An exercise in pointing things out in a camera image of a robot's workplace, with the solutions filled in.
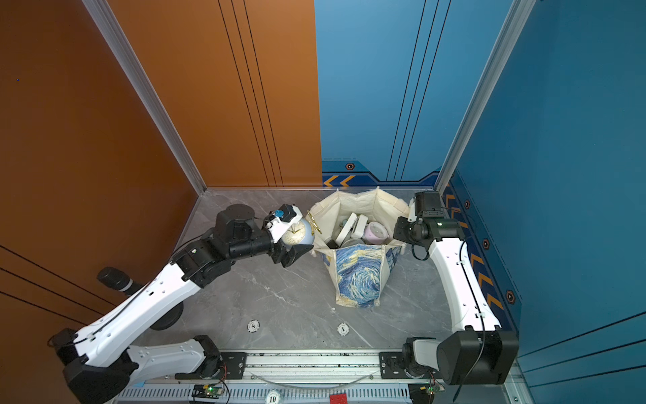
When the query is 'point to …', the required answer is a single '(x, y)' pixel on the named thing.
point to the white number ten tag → (272, 397)
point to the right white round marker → (343, 329)
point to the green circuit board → (212, 390)
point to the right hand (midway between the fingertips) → (400, 230)
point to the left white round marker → (253, 326)
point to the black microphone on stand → (119, 280)
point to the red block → (338, 399)
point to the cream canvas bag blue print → (358, 268)
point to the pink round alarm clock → (376, 233)
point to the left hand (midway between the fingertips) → (303, 228)
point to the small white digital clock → (359, 229)
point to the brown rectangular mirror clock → (344, 232)
